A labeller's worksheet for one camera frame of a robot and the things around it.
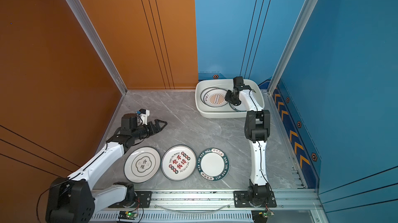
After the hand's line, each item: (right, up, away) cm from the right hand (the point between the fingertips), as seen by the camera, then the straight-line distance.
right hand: (226, 99), depth 106 cm
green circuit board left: (-51, -55, -35) cm, 83 cm away
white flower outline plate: (-49, -37, -22) cm, 65 cm away
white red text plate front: (-29, -36, -21) cm, 51 cm away
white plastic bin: (0, -8, +1) cm, 9 cm away
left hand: (-38, -15, -22) cm, 46 cm away
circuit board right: (+11, -55, -36) cm, 66 cm away
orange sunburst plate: (-8, +2, +6) cm, 11 cm away
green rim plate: (+9, -6, +2) cm, 11 cm away
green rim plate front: (-10, -37, -21) cm, 44 cm away
